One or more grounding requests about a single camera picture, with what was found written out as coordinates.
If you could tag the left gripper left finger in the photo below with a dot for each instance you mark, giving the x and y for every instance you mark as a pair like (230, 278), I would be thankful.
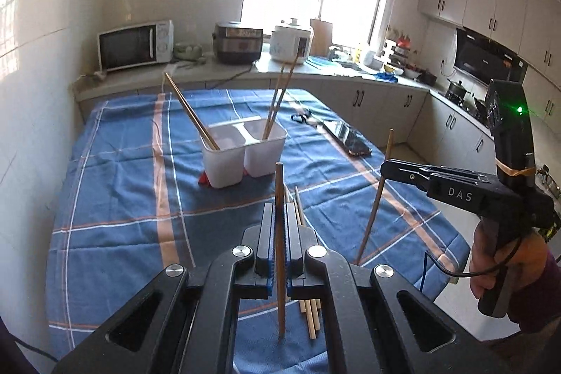
(255, 274)

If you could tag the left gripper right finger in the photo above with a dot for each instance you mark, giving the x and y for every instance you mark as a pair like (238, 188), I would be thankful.
(300, 282)

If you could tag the white upper kitchen cabinets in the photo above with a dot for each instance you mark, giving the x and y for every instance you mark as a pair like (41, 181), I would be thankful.
(531, 28)

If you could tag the red item behind holder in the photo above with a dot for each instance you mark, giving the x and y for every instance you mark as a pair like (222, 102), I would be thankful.
(203, 180)

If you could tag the black cooking pot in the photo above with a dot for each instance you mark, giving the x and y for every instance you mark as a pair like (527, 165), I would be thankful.
(456, 92)

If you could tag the white two-compartment utensil holder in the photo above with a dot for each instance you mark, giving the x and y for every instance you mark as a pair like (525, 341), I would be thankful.
(243, 152)

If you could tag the black range hood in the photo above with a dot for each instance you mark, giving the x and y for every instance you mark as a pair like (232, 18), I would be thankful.
(486, 60)

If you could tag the smartphone on table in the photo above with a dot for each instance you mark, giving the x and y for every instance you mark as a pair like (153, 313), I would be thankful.
(347, 137)

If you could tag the blue plaid tablecloth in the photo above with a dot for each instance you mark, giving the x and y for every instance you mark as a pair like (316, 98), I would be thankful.
(131, 204)

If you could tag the black scissors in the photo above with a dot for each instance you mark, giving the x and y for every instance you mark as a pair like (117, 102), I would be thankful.
(305, 116)

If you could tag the white rice cooker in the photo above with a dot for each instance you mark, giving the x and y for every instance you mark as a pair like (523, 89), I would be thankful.
(291, 42)

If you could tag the wooden cutting board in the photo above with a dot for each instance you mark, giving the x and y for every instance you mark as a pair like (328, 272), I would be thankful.
(323, 37)

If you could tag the dark rice cooker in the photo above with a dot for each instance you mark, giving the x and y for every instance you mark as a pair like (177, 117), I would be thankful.
(237, 42)

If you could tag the white microwave oven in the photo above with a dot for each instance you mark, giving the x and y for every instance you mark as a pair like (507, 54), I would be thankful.
(136, 45)

